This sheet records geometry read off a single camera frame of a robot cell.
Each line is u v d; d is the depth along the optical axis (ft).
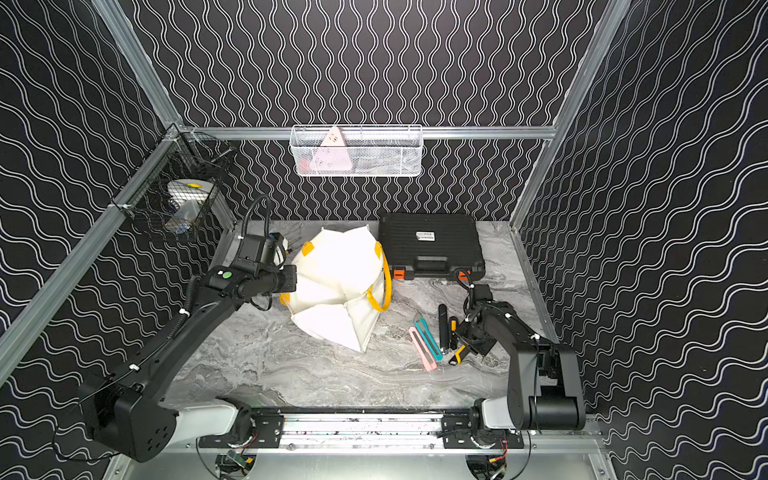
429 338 2.96
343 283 3.06
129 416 1.25
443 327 3.03
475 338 2.49
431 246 3.48
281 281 2.27
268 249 2.03
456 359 2.81
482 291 2.52
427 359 2.81
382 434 2.50
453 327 3.01
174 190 2.62
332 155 2.93
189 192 2.62
